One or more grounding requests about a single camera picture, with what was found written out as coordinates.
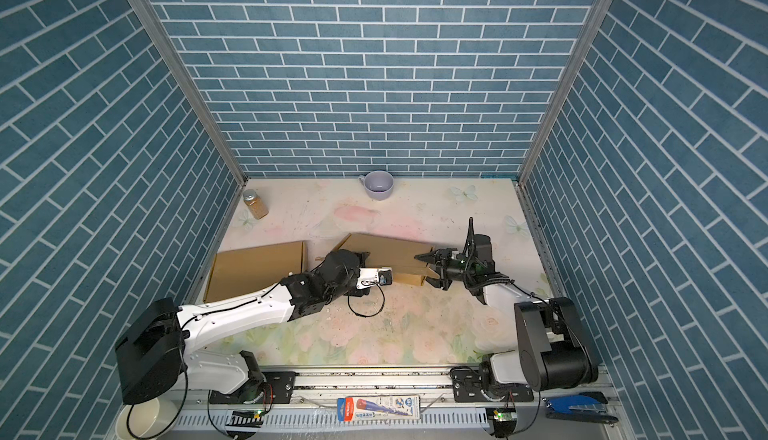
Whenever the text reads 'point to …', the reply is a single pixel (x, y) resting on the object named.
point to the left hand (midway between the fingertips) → (368, 261)
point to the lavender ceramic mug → (378, 184)
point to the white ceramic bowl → (147, 420)
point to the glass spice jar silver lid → (255, 204)
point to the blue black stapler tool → (589, 406)
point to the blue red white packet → (378, 407)
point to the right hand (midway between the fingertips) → (413, 260)
